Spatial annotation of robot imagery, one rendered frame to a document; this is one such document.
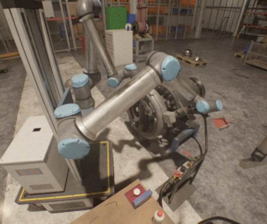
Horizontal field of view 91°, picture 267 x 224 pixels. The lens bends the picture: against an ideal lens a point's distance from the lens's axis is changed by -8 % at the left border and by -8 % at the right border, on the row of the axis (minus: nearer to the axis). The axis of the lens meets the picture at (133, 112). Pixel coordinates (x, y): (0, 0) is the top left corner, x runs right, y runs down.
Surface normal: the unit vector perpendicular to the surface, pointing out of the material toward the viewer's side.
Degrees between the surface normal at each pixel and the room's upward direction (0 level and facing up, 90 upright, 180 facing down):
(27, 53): 90
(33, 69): 90
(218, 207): 0
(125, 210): 0
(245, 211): 0
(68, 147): 93
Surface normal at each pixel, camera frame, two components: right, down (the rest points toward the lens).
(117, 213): 0.00, -0.81
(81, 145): 0.33, 0.59
